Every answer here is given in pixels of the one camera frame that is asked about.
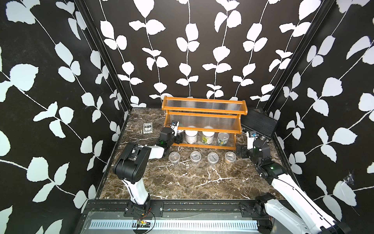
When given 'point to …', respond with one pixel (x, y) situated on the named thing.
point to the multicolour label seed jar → (222, 138)
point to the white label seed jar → (191, 136)
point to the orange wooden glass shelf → (205, 123)
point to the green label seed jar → (207, 137)
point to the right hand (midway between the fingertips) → (243, 140)
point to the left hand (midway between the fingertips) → (179, 128)
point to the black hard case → (259, 122)
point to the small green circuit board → (143, 224)
